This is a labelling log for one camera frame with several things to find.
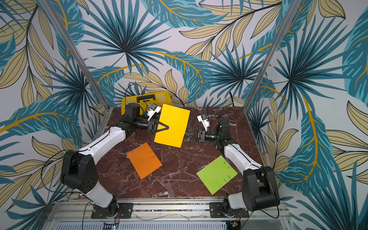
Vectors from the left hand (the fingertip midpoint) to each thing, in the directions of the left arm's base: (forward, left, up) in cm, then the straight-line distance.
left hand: (166, 129), depth 73 cm
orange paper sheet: (-7, +15, -24) cm, 29 cm away
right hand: (0, -11, -4) cm, 12 cm away
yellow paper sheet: (+4, -5, +4) cm, 7 cm away
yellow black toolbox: (+31, +20, -10) cm, 38 cm away
